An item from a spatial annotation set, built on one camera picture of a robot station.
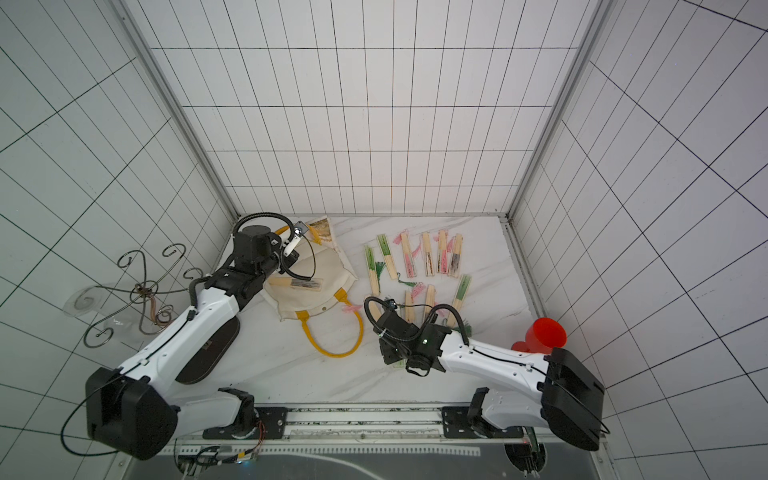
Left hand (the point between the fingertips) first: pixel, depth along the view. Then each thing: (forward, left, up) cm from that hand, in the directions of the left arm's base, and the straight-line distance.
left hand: (283, 242), depth 82 cm
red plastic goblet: (-23, -69, -8) cm, 73 cm away
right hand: (-20, -30, -17) cm, 40 cm away
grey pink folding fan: (+19, -55, -24) cm, 63 cm away
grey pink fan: (-1, -4, -22) cm, 22 cm away
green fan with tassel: (-28, -42, +11) cm, 52 cm away
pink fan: (-9, -18, -21) cm, 30 cm away
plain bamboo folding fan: (+9, -44, -22) cm, 50 cm away
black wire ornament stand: (-21, +23, +8) cm, 32 cm away
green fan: (+6, -25, -23) cm, 35 cm away
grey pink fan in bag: (-6, -44, -22) cm, 49 cm away
